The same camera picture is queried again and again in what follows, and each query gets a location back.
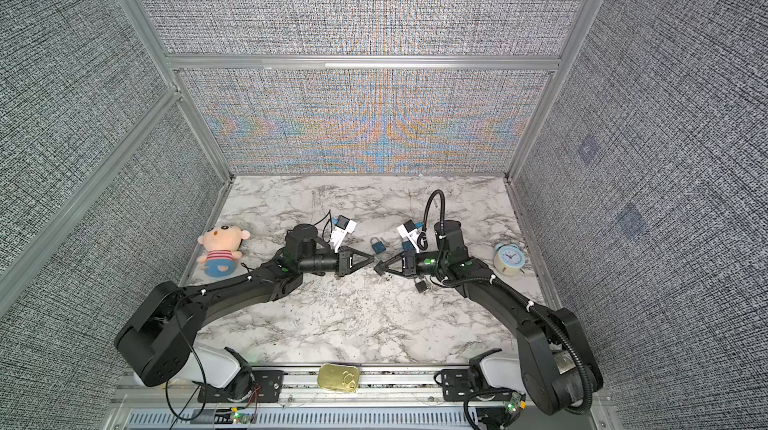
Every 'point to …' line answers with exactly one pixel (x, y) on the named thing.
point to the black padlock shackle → (380, 267)
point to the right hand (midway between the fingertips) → (382, 266)
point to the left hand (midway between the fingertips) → (373, 264)
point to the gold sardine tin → (338, 377)
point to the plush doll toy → (221, 243)
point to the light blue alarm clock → (509, 259)
